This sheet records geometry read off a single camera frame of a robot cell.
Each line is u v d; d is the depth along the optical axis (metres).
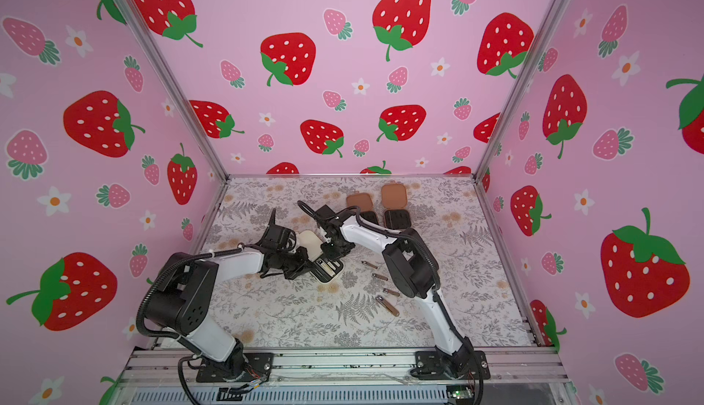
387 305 0.84
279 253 0.77
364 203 1.13
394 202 1.12
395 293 0.88
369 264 0.95
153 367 0.76
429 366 0.73
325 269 0.92
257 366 0.74
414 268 0.55
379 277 0.91
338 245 0.82
